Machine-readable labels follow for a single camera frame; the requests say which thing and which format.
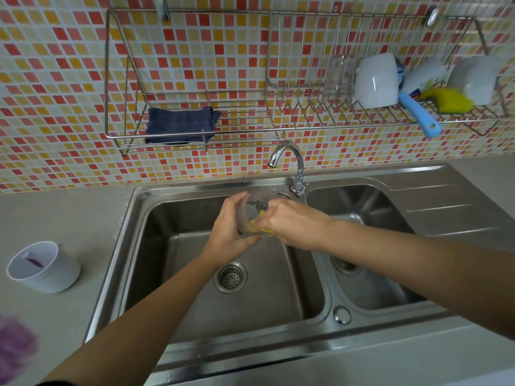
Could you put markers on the person's right hand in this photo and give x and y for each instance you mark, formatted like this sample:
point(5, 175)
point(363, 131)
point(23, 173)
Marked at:
point(297, 225)

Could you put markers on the yellow green scrub sponge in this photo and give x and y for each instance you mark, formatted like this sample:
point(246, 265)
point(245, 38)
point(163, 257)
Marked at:
point(450, 100)

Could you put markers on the person's left forearm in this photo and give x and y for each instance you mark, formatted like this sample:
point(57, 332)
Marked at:
point(137, 321)

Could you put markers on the clear cup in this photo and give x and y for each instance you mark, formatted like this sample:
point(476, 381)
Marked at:
point(255, 200)

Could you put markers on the chrome faucet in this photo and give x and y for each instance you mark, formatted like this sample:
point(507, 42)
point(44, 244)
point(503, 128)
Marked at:
point(299, 160)

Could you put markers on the white plastic cup housing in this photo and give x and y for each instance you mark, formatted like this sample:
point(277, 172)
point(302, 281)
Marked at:
point(52, 273)

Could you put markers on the dark blue cloth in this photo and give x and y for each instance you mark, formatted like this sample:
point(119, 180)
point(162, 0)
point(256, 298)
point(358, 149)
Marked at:
point(179, 124)

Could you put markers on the clear drinking glass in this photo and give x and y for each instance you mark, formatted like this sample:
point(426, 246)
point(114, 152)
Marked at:
point(340, 78)

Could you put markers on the stainless steel double sink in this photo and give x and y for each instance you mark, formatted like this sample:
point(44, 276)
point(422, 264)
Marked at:
point(442, 196)

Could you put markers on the white mug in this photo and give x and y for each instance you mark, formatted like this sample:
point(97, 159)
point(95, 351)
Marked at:
point(376, 80)

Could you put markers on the person's right forearm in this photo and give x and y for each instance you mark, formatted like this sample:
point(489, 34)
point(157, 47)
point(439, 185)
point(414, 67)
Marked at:
point(422, 265)

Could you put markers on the round metal sink cap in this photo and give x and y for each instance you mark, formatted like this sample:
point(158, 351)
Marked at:
point(342, 315)

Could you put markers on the metal sink drain strainer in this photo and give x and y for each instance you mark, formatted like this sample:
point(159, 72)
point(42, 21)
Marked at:
point(231, 277)
point(346, 266)

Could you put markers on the person's left hand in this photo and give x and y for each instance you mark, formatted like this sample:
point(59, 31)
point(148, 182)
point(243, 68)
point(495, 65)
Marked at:
point(223, 241)

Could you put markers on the white detergent bottle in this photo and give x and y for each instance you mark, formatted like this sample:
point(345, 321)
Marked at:
point(424, 74)

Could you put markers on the purple stain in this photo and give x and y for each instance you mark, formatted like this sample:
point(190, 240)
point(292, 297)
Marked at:
point(16, 349)

